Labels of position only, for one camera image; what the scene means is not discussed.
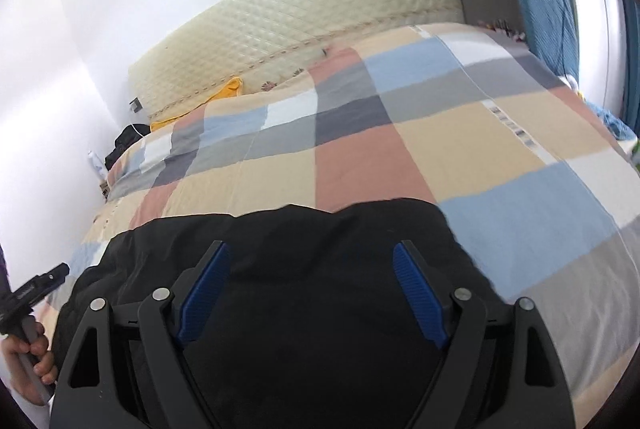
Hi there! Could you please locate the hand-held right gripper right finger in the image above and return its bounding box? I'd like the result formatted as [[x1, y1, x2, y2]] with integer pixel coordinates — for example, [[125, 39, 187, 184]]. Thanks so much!
[[392, 240, 573, 429]]

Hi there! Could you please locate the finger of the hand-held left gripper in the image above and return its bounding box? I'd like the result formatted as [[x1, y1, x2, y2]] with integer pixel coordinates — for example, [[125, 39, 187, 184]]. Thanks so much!
[[32, 262, 71, 295]]

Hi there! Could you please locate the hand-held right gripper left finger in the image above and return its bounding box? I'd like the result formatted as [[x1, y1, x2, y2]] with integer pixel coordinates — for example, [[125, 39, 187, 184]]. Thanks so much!
[[50, 240, 232, 429]]

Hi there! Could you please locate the black puffer jacket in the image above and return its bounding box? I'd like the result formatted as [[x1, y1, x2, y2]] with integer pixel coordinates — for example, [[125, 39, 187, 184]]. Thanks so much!
[[52, 198, 501, 429]]

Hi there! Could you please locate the person's left hand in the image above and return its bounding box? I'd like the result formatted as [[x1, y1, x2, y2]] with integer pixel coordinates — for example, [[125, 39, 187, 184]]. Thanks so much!
[[1, 319, 59, 406]]

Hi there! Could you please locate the black bag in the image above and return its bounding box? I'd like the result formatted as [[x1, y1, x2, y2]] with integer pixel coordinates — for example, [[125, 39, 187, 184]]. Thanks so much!
[[104, 124, 152, 170]]

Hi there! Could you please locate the plaid patchwork quilt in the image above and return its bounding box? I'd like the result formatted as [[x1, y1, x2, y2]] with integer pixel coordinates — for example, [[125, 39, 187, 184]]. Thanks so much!
[[35, 23, 640, 429]]

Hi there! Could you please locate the yellow pillow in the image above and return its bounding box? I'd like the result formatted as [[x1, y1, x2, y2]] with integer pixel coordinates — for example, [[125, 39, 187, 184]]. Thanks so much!
[[150, 78, 246, 132]]

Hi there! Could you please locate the floral cream pillow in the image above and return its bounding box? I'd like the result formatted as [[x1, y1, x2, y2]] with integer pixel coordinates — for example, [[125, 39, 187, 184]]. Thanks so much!
[[244, 48, 351, 96]]

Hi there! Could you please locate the blue towel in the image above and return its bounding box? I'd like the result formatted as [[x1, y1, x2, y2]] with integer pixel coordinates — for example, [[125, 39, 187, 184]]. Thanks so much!
[[589, 104, 635, 140]]

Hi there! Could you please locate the row of small bottles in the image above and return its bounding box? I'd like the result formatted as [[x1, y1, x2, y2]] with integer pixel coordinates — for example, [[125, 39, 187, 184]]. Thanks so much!
[[477, 18, 526, 42]]

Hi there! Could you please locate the cream quilted headboard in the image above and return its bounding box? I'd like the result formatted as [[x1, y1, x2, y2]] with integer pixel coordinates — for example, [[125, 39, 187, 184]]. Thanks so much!
[[127, 0, 463, 120]]

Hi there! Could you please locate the blue cloth covered chair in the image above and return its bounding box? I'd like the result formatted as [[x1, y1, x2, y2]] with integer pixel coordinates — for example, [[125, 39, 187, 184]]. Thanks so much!
[[511, 0, 581, 78]]

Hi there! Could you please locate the blue curtain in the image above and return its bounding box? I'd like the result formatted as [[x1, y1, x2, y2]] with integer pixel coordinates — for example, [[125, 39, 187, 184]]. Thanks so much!
[[616, 0, 640, 127]]

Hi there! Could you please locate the grey white wardrobe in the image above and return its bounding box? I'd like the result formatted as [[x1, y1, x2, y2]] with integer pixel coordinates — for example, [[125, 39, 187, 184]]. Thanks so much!
[[430, 0, 626, 120]]

